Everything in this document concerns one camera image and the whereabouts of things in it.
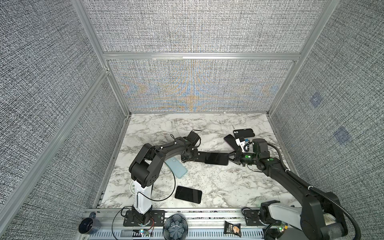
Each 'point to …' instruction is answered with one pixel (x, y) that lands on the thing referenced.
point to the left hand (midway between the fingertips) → (195, 159)
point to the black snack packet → (232, 229)
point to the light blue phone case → (178, 166)
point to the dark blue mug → (90, 225)
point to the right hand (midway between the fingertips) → (225, 155)
